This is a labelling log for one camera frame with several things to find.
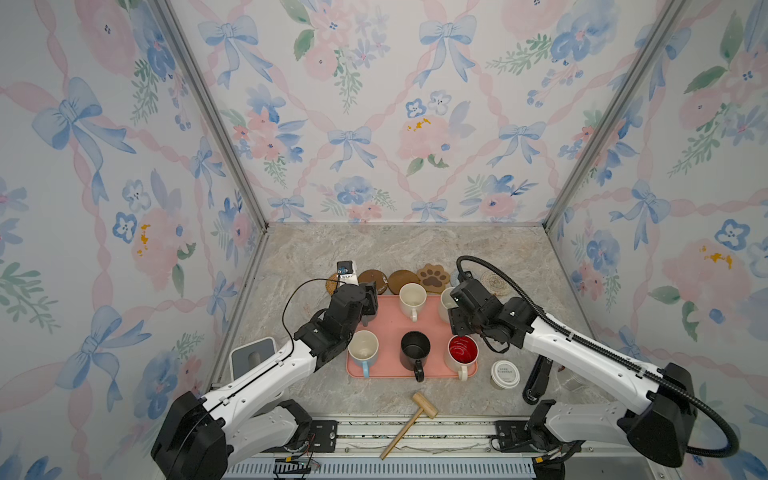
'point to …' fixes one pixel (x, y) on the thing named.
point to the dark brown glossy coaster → (373, 275)
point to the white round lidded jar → (505, 374)
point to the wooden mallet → (425, 406)
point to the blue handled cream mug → (363, 347)
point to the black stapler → (537, 383)
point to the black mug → (415, 347)
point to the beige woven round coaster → (495, 283)
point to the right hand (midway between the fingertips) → (460, 313)
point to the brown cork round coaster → (399, 277)
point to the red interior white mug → (461, 353)
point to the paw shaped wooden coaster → (433, 277)
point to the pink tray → (390, 325)
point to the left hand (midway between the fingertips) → (367, 281)
